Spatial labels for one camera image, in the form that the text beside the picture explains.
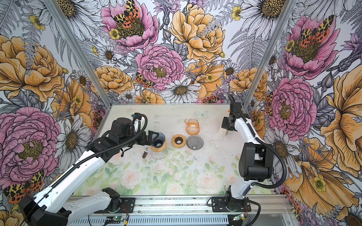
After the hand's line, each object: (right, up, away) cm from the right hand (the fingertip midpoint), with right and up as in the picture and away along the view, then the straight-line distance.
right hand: (227, 129), depth 91 cm
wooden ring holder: (-31, -9, +8) cm, 33 cm away
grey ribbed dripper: (-20, -9, +3) cm, 23 cm away
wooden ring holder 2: (-42, -11, -8) cm, 44 cm away
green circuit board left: (-60, -43, -20) cm, 76 cm away
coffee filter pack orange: (-1, -3, +8) cm, 9 cm away
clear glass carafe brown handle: (-47, -17, +2) cm, 50 cm away
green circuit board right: (-1, -43, -20) cm, 47 cm away
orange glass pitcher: (-21, 0, +13) cm, 25 cm away
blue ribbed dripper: (-41, -7, -10) cm, 43 cm away
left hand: (-44, -3, -17) cm, 48 cm away
